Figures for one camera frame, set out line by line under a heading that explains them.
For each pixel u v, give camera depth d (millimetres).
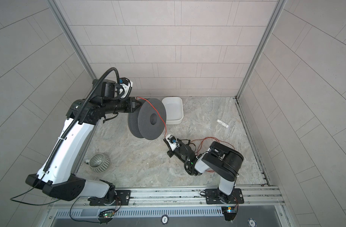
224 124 989
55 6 711
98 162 820
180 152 656
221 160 476
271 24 771
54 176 365
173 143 692
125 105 551
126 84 566
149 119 621
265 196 723
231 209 682
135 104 559
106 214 644
